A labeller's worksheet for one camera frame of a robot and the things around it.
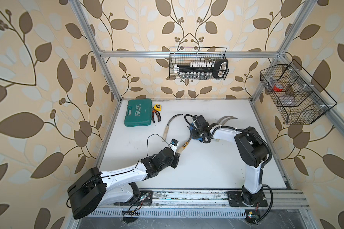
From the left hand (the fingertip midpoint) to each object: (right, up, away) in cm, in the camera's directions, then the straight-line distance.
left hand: (177, 152), depth 83 cm
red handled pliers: (-16, +23, +29) cm, 40 cm away
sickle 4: (+40, +19, +26) cm, 51 cm away
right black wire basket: (+63, +31, -10) cm, 71 cm away
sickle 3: (+37, +20, +27) cm, 50 cm away
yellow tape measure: (-16, +28, +30) cm, 44 cm away
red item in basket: (+58, +37, 0) cm, 69 cm away
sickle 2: (-8, +13, +19) cm, 24 cm away
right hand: (+13, +10, +17) cm, 24 cm away
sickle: (+5, +4, +6) cm, 9 cm away
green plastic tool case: (-29, +24, +23) cm, 44 cm away
